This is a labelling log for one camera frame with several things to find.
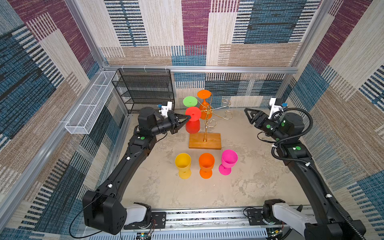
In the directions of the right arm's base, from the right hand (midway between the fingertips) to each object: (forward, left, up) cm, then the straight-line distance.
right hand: (247, 113), depth 68 cm
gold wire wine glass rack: (+9, +14, -35) cm, 39 cm away
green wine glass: (+12, +25, -3) cm, 28 cm away
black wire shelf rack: (+43, +59, -17) cm, 75 cm away
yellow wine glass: (-11, +30, -25) cm, 41 cm away
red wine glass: (+2, +24, -9) cm, 26 cm away
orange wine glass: (-11, +18, -24) cm, 32 cm away
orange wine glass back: (+8, +18, -5) cm, 20 cm away
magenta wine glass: (-9, +5, -25) cm, 28 cm away
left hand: (-2, +25, +2) cm, 25 cm away
